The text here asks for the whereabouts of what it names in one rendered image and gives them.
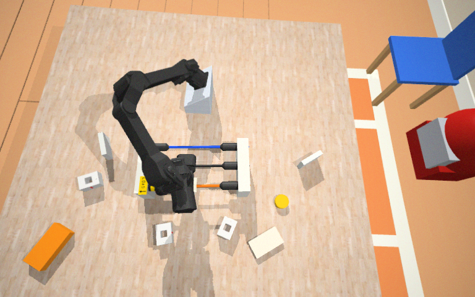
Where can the yellow short cylinder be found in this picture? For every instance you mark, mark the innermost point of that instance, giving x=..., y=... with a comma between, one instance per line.
x=281, y=201

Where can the cream flat block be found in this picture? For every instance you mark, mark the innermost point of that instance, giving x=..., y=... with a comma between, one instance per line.
x=265, y=242

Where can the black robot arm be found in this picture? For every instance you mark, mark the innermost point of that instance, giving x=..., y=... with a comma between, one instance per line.
x=165, y=175

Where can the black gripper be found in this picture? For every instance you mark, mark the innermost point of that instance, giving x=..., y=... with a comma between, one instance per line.
x=190, y=161

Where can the orange rectangular block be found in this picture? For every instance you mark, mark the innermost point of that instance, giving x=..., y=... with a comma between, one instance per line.
x=49, y=246

